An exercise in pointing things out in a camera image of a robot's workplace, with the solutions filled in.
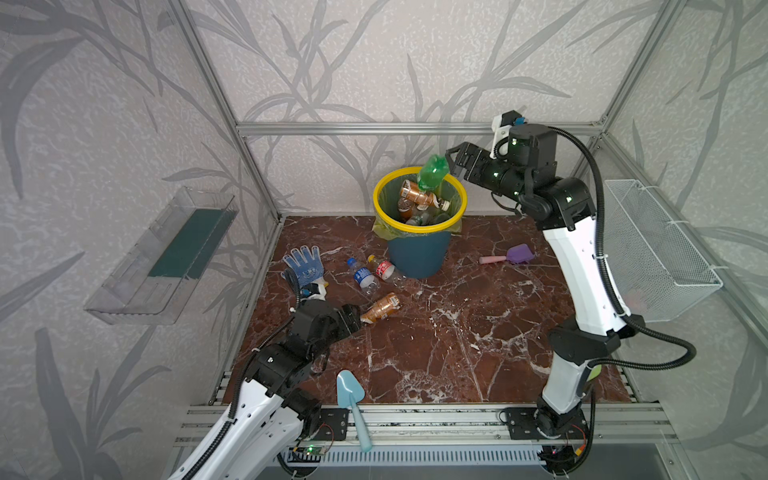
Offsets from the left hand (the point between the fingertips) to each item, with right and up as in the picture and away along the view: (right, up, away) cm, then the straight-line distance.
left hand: (355, 305), depth 75 cm
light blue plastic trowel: (-2, -24, +3) cm, 24 cm away
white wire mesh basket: (+66, +10, -12) cm, 68 cm away
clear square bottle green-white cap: (+20, +24, +20) cm, 37 cm away
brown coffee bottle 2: (+13, +28, +21) cm, 37 cm away
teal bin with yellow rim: (+18, +11, +24) cm, 32 cm away
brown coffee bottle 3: (+6, -4, +14) cm, 16 cm away
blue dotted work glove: (-22, +7, +29) cm, 37 cm away
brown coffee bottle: (+15, +32, +16) cm, 39 cm away
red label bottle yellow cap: (+7, +6, +27) cm, 28 cm away
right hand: (+24, +36, -11) cm, 45 cm away
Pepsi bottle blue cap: (-1, +4, +21) cm, 22 cm away
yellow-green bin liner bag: (+8, +30, +18) cm, 36 cm away
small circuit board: (-9, -34, -5) cm, 35 cm away
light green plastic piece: (+66, -20, +7) cm, 69 cm away
